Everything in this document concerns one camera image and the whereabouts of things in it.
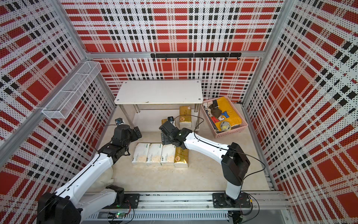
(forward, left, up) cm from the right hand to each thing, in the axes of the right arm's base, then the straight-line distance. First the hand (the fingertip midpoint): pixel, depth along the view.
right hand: (171, 135), depth 83 cm
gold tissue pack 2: (+7, +5, +5) cm, 10 cm away
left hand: (+2, +23, +2) cm, 23 cm away
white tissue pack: (-7, +20, -9) cm, 23 cm away
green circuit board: (-39, +25, -13) cm, 48 cm away
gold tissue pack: (-11, -6, -8) cm, 14 cm away
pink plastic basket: (+15, -51, -12) cm, 54 cm away
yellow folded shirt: (+23, -41, -9) cm, 48 cm away
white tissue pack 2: (-8, +11, -8) cm, 16 cm away
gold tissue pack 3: (+15, -8, -2) cm, 18 cm away
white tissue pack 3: (-8, +3, -10) cm, 13 cm away
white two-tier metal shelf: (+9, +13, +18) cm, 24 cm away
